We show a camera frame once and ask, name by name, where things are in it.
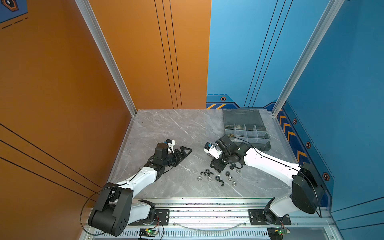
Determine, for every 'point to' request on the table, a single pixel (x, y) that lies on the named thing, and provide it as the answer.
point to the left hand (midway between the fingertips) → (188, 152)
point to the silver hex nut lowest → (234, 183)
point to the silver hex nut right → (238, 171)
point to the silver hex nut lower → (230, 178)
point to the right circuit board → (277, 233)
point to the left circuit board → (148, 232)
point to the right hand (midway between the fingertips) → (212, 162)
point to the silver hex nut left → (199, 178)
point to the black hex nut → (227, 173)
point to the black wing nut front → (218, 179)
